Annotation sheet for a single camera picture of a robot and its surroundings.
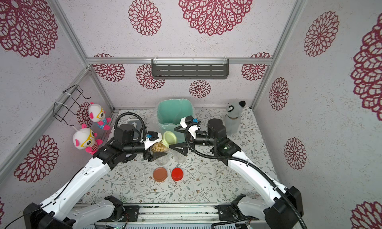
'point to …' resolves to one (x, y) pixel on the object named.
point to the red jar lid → (177, 173)
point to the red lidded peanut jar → (179, 158)
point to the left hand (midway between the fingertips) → (163, 145)
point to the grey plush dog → (233, 116)
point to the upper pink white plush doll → (97, 113)
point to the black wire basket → (75, 98)
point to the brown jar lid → (160, 174)
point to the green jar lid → (169, 138)
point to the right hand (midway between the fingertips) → (173, 136)
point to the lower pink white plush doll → (84, 139)
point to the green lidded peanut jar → (162, 146)
